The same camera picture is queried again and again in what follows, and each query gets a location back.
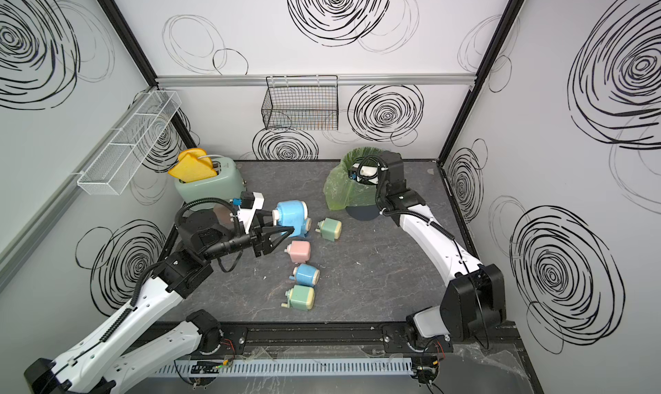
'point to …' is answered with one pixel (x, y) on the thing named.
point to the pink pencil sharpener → (299, 251)
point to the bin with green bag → (341, 191)
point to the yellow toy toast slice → (189, 168)
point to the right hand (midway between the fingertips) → (393, 154)
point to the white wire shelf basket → (113, 169)
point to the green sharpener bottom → (300, 298)
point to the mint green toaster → (228, 184)
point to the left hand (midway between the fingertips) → (287, 224)
